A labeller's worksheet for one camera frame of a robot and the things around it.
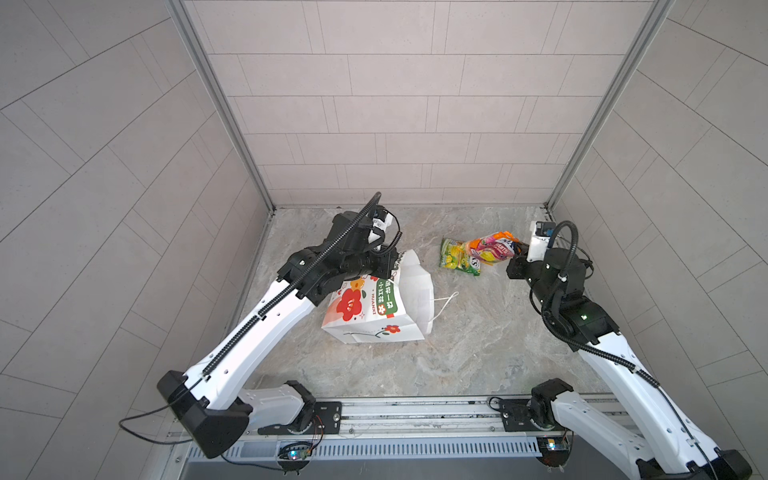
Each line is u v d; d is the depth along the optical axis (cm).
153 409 35
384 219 59
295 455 64
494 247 73
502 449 68
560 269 50
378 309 69
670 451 38
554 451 68
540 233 59
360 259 53
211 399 36
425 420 71
